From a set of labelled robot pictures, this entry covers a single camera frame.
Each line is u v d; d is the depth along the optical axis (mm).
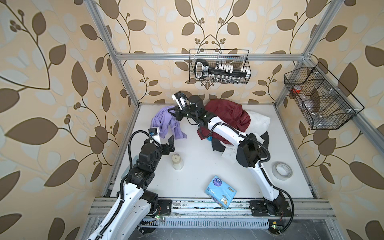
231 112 968
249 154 584
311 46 848
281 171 868
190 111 752
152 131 631
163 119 810
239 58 911
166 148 671
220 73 852
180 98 737
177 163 824
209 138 1008
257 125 963
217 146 924
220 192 741
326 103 723
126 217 460
